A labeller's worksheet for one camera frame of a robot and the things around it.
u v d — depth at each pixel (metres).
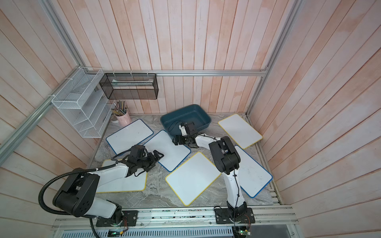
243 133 1.08
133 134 1.08
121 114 1.02
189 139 0.80
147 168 0.81
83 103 0.73
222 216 0.73
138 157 0.73
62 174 0.42
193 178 0.88
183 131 0.94
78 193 0.43
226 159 0.57
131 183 0.84
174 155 0.98
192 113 1.20
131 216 0.73
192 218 0.75
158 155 0.83
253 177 0.89
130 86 1.06
